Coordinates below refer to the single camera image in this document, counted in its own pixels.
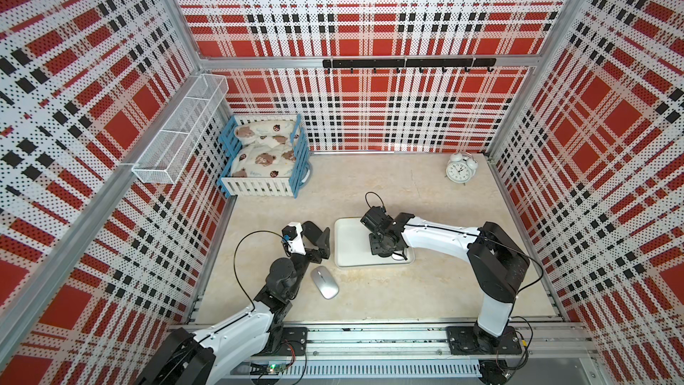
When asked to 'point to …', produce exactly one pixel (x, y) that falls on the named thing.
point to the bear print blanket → (258, 159)
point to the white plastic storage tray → (352, 247)
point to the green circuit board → (268, 368)
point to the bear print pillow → (277, 131)
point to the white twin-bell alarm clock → (461, 168)
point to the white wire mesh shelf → (165, 158)
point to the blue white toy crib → (230, 187)
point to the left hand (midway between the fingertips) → (321, 226)
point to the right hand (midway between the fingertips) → (385, 242)
